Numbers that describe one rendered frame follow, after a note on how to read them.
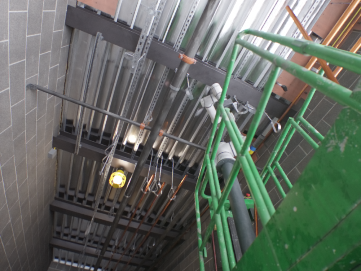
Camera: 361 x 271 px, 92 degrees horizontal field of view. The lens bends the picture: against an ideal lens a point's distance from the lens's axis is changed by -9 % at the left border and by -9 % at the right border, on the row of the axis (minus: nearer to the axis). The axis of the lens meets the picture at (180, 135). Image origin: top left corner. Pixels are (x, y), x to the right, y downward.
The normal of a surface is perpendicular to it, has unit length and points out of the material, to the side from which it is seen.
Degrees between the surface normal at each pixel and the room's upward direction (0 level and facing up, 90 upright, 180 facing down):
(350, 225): 90
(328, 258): 90
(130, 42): 180
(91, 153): 180
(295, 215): 90
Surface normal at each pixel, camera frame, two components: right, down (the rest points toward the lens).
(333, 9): 0.00, 0.55
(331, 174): -0.99, -0.12
